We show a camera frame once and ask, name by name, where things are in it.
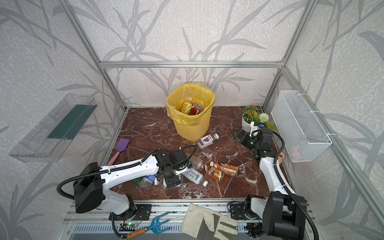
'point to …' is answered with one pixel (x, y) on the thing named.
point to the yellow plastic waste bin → (193, 128)
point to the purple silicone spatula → (122, 145)
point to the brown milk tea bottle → (228, 170)
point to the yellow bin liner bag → (189, 107)
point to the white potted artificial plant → (251, 114)
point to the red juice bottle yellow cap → (195, 109)
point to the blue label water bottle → (147, 182)
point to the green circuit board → (130, 226)
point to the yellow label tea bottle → (186, 106)
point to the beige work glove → (202, 225)
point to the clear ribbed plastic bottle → (196, 162)
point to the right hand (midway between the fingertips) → (237, 129)
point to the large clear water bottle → (194, 176)
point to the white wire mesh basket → (301, 134)
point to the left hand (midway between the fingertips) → (175, 173)
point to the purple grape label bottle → (207, 140)
